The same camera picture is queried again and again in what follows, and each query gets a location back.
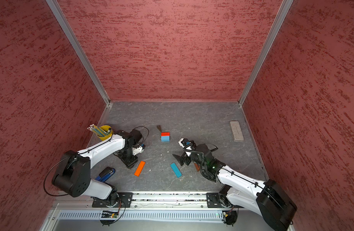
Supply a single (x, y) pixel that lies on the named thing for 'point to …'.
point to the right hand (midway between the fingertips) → (178, 151)
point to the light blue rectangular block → (165, 138)
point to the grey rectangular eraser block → (236, 131)
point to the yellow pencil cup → (108, 129)
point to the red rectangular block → (165, 134)
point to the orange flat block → (139, 168)
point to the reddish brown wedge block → (197, 167)
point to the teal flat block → (176, 170)
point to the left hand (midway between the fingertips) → (125, 165)
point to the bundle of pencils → (98, 130)
